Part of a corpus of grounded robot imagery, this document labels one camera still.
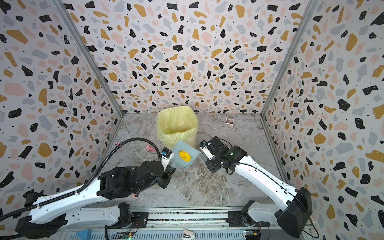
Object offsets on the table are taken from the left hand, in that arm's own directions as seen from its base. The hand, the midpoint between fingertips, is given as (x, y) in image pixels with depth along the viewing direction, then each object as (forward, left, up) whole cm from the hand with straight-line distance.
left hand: (174, 168), depth 64 cm
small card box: (+50, -35, -25) cm, 66 cm away
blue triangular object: (-21, +43, -25) cm, 54 cm away
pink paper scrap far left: (+27, +23, -25) cm, 43 cm away
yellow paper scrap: (+7, -4, -1) cm, 8 cm away
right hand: (+8, -15, -8) cm, 19 cm away
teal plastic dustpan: (+12, -1, -1) cm, 12 cm away
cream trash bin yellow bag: (+37, +5, -13) cm, 39 cm away
